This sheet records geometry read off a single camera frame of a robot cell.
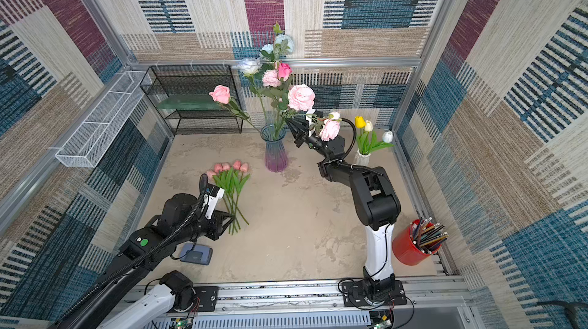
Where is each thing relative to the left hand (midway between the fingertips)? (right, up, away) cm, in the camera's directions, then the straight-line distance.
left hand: (232, 216), depth 73 cm
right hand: (+18, +32, +9) cm, 38 cm away
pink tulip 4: (-14, +13, +29) cm, 35 cm away
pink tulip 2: (-6, +14, +30) cm, 34 cm away
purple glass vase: (+11, +17, +34) cm, 40 cm away
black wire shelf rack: (-25, +52, +29) cm, 64 cm away
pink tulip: (-3, +9, +29) cm, 31 cm away
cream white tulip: (+45, +29, +8) cm, 55 cm away
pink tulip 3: (-11, +13, +30) cm, 34 cm away
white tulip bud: (+51, +25, +5) cm, 57 cm away
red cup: (+54, -10, -1) cm, 55 cm away
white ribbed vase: (+46, +17, +16) cm, 52 cm away
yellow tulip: (+42, +31, +8) cm, 53 cm away
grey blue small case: (-16, -17, +11) cm, 26 cm away
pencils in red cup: (+62, -7, +2) cm, 63 cm away
